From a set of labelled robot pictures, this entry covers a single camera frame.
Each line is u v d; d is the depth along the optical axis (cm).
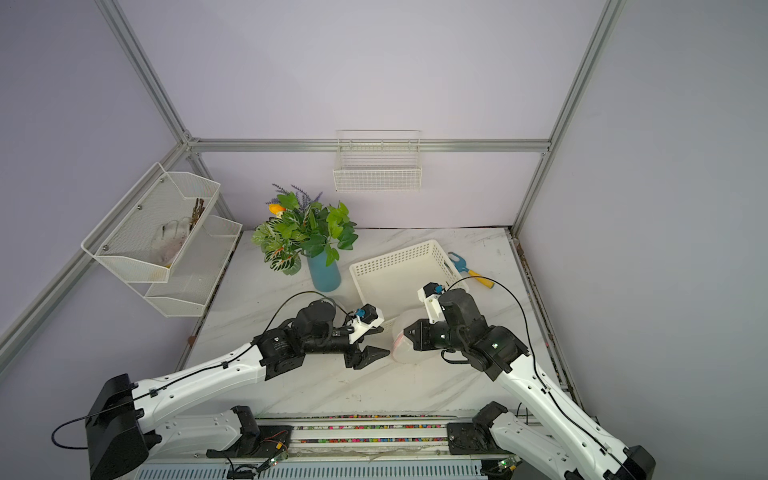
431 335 61
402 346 72
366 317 60
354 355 62
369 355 63
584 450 40
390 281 105
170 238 78
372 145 93
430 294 65
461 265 109
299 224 78
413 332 70
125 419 39
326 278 103
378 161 96
